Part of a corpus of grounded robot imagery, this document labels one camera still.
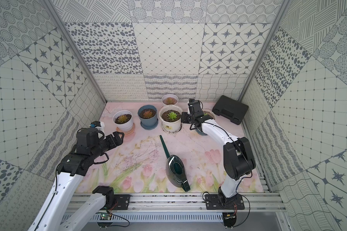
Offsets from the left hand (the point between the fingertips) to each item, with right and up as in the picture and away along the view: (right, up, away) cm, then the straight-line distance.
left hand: (115, 133), depth 72 cm
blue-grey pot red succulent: (+11, +9, +26) cm, 30 cm away
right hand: (+36, +8, +20) cm, 42 cm away
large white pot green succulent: (+27, +8, +24) cm, 37 cm away
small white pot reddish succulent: (+25, +21, +35) cm, 48 cm away
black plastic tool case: (+72, +14, +38) cm, 83 cm away
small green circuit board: (-5, -41, -1) cm, 42 cm away
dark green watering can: (+31, -19, 0) cm, 36 cm away
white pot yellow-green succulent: (-5, +6, +23) cm, 25 cm away
